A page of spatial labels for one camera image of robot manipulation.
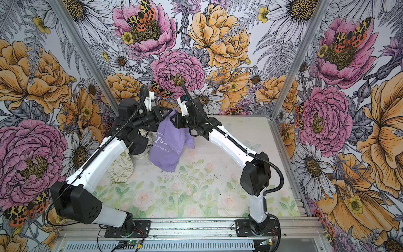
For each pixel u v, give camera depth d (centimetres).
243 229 73
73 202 41
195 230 76
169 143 84
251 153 49
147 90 109
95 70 94
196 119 62
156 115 65
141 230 73
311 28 78
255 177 48
